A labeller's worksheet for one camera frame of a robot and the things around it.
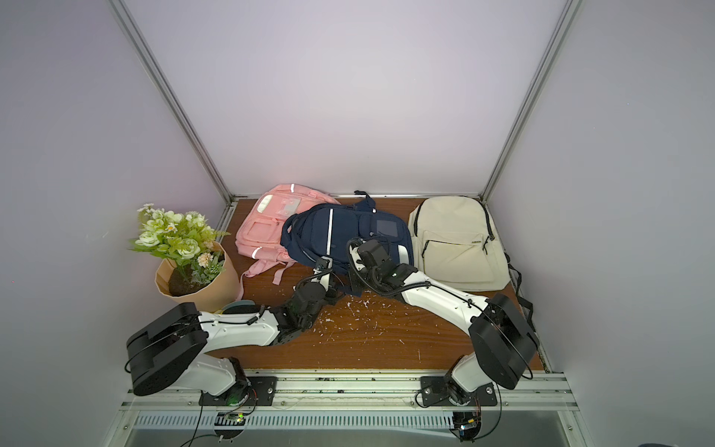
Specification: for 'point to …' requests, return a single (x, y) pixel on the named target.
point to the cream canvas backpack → (455, 247)
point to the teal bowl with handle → (242, 306)
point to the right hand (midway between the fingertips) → (349, 262)
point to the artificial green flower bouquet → (184, 237)
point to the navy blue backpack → (324, 231)
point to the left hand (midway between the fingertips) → (337, 272)
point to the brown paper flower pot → (178, 284)
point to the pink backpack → (259, 231)
